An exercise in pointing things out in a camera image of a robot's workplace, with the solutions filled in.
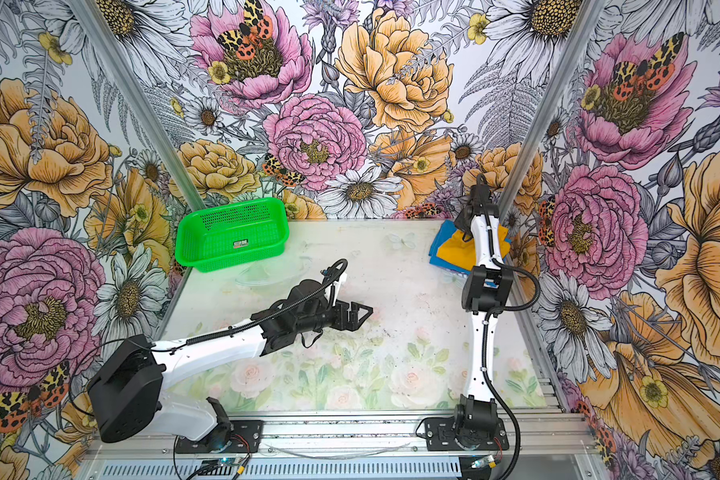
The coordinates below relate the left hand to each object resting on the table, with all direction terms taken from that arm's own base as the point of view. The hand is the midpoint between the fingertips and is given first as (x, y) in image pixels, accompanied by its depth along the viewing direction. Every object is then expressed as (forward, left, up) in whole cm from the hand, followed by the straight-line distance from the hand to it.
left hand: (358, 315), depth 80 cm
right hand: (+36, -38, -6) cm, 53 cm away
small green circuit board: (-30, +31, -14) cm, 45 cm away
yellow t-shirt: (+25, -34, -6) cm, 43 cm away
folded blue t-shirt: (+44, -34, -12) cm, 57 cm away
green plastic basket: (+43, +50, -15) cm, 67 cm away
